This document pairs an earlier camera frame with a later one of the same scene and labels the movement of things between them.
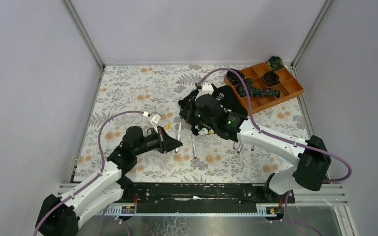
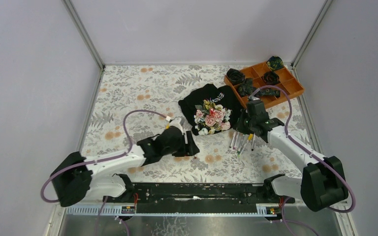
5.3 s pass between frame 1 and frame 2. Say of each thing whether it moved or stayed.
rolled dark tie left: stayed
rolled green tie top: stayed
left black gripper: moved
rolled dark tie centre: stayed
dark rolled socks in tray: stayed
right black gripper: moved
